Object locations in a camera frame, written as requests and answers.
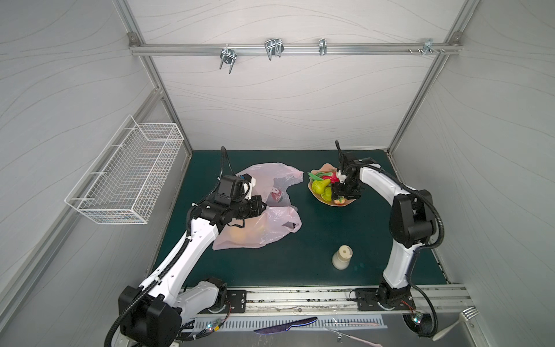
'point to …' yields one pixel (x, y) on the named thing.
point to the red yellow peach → (340, 201)
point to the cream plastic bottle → (342, 259)
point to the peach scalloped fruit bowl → (327, 168)
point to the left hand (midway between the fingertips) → (263, 206)
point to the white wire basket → (122, 185)
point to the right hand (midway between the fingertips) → (341, 195)
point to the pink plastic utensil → (359, 339)
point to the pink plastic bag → (279, 218)
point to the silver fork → (467, 314)
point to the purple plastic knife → (283, 327)
